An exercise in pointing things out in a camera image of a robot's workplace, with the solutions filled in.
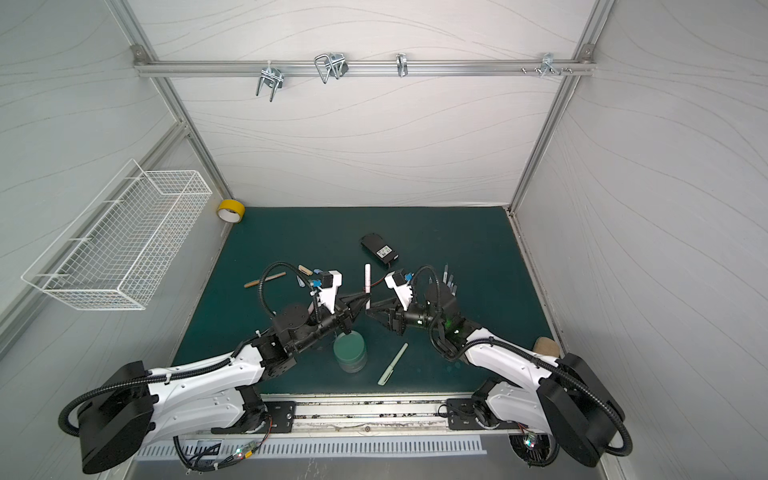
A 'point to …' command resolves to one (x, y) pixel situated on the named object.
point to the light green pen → (386, 376)
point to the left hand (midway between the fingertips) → (372, 292)
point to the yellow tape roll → (230, 211)
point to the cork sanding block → (546, 346)
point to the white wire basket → (111, 244)
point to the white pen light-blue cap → (445, 274)
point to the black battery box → (379, 247)
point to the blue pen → (451, 281)
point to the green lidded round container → (350, 351)
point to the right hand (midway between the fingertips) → (374, 302)
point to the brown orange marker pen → (255, 282)
